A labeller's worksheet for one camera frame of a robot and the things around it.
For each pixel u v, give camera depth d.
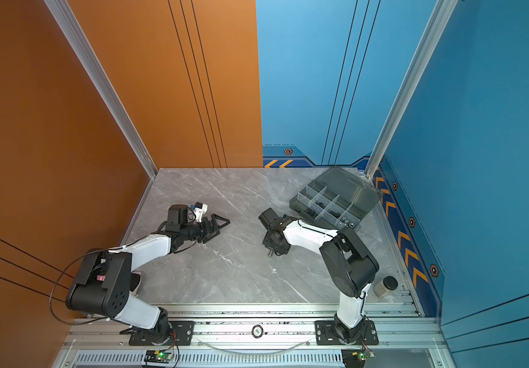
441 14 0.70
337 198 1.04
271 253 0.89
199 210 0.86
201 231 0.80
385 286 0.74
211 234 0.81
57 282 0.70
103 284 0.45
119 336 0.73
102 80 0.85
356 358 0.70
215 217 0.81
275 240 0.67
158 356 0.71
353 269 0.50
